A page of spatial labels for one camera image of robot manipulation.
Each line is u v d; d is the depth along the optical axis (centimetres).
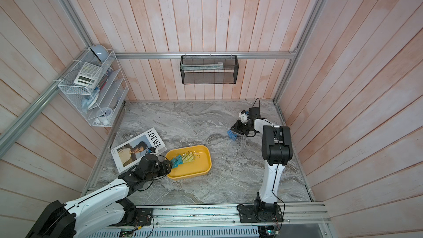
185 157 90
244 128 90
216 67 88
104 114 92
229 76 108
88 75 76
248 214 73
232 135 98
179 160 89
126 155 89
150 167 67
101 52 82
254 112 87
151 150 78
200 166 90
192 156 90
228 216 75
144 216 73
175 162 89
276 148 56
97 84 78
